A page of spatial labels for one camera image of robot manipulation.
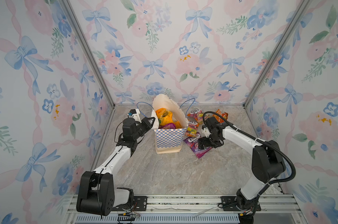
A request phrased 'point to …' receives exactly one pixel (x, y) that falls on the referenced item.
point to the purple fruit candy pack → (193, 142)
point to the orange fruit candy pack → (192, 128)
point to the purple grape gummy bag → (169, 126)
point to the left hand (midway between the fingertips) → (156, 116)
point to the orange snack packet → (221, 117)
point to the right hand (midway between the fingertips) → (205, 145)
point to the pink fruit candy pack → (198, 115)
